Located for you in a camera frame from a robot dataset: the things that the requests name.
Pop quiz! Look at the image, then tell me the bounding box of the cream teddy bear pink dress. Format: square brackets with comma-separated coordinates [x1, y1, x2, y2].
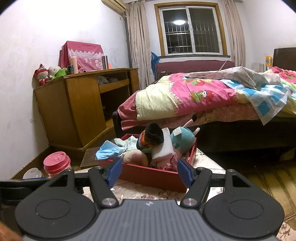
[121, 149, 149, 167]

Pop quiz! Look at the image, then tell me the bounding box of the white sponge block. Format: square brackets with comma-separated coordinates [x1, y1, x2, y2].
[152, 128, 174, 162]

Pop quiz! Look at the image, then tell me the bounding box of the light blue towel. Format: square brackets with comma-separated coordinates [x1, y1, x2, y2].
[114, 136, 138, 151]

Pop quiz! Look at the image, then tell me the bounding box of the colourful striped plush toy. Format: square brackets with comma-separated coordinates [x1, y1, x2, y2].
[137, 123, 164, 150]

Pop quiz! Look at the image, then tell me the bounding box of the blue face mask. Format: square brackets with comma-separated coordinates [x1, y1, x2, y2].
[95, 140, 126, 160]

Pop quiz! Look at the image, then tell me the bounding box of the dark wooden board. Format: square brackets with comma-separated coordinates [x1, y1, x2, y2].
[80, 147, 100, 169]

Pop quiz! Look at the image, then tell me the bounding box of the pink pig plush toy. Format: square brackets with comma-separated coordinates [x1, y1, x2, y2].
[167, 114, 200, 172]

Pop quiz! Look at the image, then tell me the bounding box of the red lidded plastic cup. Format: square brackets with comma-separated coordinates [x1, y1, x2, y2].
[43, 151, 72, 178]

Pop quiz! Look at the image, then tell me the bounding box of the wooden cabinet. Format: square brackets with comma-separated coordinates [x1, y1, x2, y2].
[34, 68, 139, 151]

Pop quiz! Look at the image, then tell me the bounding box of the blue patchwork sheet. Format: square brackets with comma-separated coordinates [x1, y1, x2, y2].
[221, 79, 295, 125]

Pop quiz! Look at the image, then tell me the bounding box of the steel thermos bottle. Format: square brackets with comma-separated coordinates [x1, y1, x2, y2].
[101, 55, 109, 70]

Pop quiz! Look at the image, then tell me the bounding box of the white and green plush toy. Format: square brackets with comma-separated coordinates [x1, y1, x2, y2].
[48, 66, 67, 80]

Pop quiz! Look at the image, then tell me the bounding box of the pink cloth covered box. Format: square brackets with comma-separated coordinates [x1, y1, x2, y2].
[59, 41, 104, 73]

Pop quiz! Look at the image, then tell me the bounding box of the pink bottle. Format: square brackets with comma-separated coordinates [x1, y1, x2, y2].
[70, 56, 78, 74]

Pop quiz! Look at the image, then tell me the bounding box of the red santa plush doll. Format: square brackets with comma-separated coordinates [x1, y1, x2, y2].
[32, 64, 50, 86]

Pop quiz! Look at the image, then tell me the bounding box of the beige left curtain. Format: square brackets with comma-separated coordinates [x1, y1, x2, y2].
[126, 1, 154, 89]

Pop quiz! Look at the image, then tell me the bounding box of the beige curtain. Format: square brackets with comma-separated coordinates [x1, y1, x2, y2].
[126, 1, 154, 89]
[222, 0, 246, 66]

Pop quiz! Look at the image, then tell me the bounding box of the yellow toy on nightstand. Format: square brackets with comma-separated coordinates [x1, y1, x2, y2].
[265, 56, 273, 70]

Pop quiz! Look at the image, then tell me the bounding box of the barred window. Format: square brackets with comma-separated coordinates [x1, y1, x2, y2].
[154, 1, 228, 57]

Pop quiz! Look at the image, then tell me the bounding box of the dark wooden headboard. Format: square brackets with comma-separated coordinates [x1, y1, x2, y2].
[273, 47, 296, 71]

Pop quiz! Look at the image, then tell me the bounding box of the beige right curtain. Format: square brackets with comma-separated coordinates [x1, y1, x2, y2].
[222, 0, 246, 66]

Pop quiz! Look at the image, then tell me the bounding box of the wall air conditioner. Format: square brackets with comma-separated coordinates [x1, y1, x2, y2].
[101, 0, 127, 14]

